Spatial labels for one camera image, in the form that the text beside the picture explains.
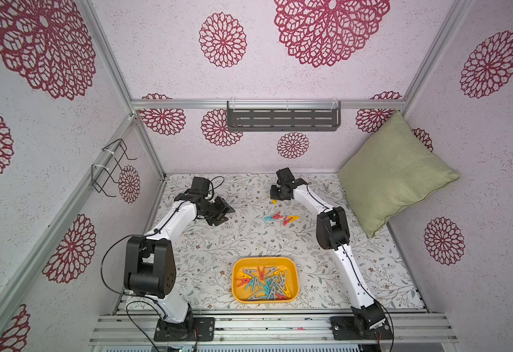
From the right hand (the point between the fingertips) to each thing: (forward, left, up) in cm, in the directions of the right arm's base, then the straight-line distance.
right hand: (271, 190), depth 111 cm
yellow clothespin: (-6, -2, -2) cm, 6 cm away
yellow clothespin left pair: (-43, +11, -1) cm, 45 cm away
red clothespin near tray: (-51, -3, 0) cm, 51 cm away
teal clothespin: (-46, +8, 0) cm, 47 cm away
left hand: (-23, +16, +12) cm, 30 cm away
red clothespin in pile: (-17, -7, -2) cm, 18 cm away
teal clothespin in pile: (-16, +1, -2) cm, 16 cm away
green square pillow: (-10, -47, +23) cm, 53 cm away
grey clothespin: (-51, +6, -1) cm, 51 cm away
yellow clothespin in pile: (-15, -10, -2) cm, 18 cm away
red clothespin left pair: (-46, +11, 0) cm, 47 cm away
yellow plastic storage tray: (-42, -4, 0) cm, 42 cm away
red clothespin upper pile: (-14, -3, -1) cm, 15 cm away
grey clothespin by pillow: (-42, +9, 0) cm, 43 cm away
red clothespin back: (-42, +4, -1) cm, 42 cm away
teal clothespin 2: (-48, +2, 0) cm, 48 cm away
